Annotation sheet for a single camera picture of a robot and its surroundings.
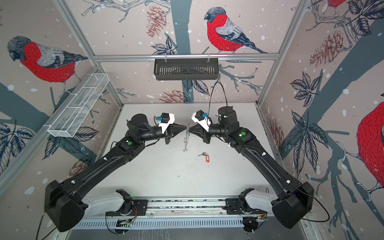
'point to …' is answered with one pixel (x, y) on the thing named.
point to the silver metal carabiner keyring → (185, 140)
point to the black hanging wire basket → (186, 70)
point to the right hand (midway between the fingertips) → (189, 130)
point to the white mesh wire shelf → (73, 111)
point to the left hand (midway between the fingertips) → (184, 127)
